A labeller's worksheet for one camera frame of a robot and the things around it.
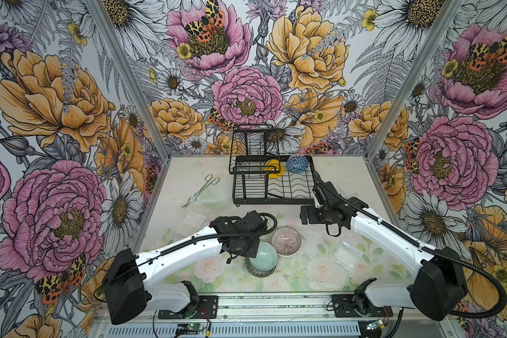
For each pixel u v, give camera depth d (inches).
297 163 45.4
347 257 33.8
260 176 34.9
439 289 15.8
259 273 31.3
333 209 24.2
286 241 34.2
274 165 33.4
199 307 28.8
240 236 23.9
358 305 26.3
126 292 15.1
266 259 31.4
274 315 28.9
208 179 44.1
